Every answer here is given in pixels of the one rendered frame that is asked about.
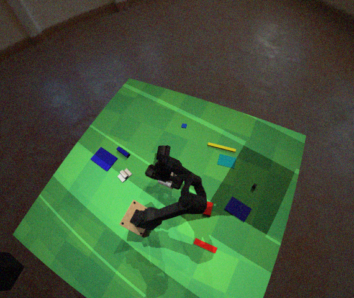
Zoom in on teal flat rectangular plate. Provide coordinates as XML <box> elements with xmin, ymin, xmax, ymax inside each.
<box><xmin>217</xmin><ymin>154</ymin><xmax>236</xmax><ymax>168</ymax></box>

